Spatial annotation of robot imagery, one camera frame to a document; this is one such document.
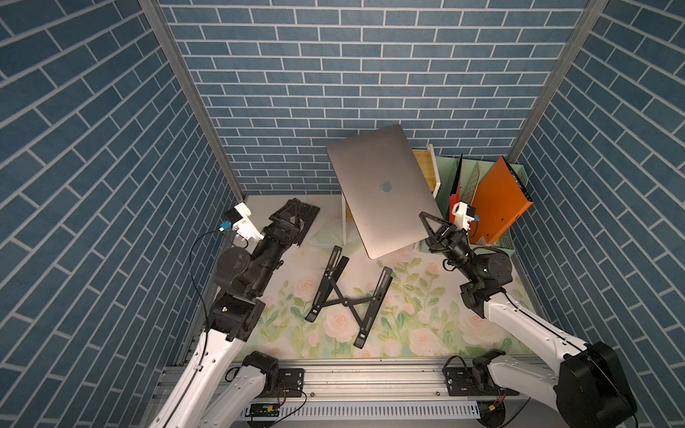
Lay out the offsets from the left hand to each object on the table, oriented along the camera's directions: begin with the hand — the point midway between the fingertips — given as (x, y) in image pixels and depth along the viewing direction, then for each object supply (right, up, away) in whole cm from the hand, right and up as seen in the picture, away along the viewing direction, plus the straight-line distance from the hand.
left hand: (308, 206), depth 60 cm
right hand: (+27, -4, +2) cm, 27 cm away
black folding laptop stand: (+2, -29, +31) cm, 43 cm away
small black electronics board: (-14, -56, +13) cm, 59 cm away
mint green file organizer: (+55, +14, +40) cm, 70 cm away
